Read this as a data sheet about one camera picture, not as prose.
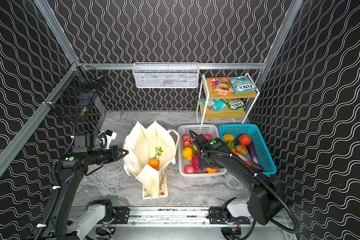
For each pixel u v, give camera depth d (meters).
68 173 0.46
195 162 0.86
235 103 1.00
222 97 0.94
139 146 0.80
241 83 0.84
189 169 0.85
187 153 0.86
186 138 0.98
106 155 0.62
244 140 0.94
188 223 0.74
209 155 0.57
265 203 0.41
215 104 0.98
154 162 0.87
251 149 0.95
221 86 0.83
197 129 1.00
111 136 0.67
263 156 0.89
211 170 0.81
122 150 0.70
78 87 0.97
